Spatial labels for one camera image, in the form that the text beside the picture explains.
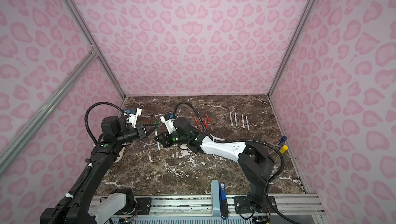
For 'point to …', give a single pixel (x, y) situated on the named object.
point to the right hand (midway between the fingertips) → (156, 138)
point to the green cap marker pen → (235, 119)
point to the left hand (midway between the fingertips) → (156, 124)
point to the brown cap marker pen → (247, 123)
